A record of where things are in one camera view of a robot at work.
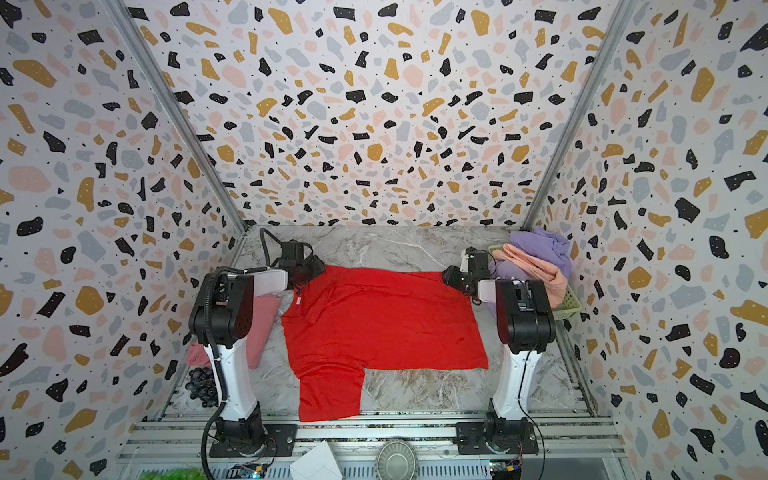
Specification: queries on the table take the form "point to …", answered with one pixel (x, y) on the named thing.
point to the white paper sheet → (318, 463)
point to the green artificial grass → (173, 474)
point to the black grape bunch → (202, 386)
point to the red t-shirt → (345, 321)
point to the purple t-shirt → (540, 244)
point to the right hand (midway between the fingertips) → (445, 267)
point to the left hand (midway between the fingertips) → (320, 259)
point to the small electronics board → (247, 471)
